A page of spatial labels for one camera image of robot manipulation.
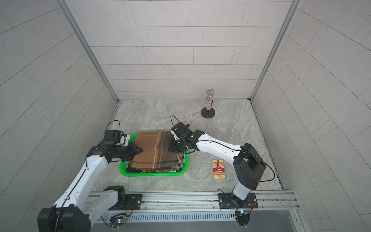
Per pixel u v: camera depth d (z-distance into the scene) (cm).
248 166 43
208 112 107
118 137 65
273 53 89
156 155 75
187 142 59
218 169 81
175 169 75
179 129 62
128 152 68
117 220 65
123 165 75
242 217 68
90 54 88
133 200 71
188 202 73
